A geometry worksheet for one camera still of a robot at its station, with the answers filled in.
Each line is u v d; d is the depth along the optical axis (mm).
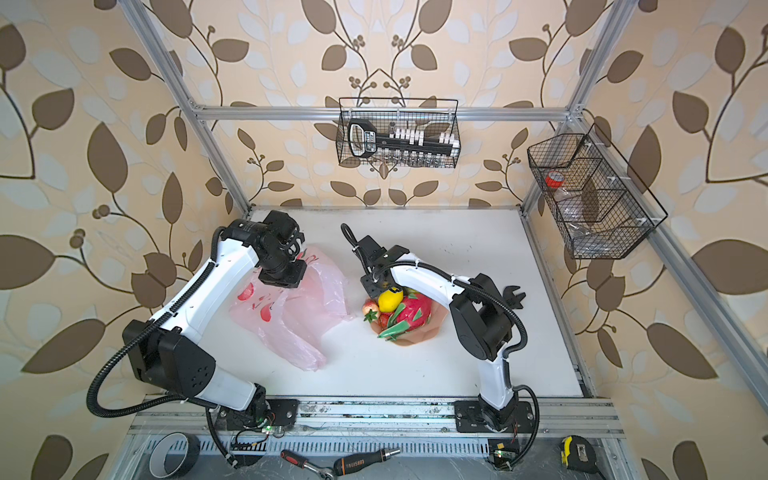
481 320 494
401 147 857
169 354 415
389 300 833
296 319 894
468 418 735
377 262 667
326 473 656
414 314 825
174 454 708
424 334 848
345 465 654
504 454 707
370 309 823
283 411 759
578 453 669
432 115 911
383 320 845
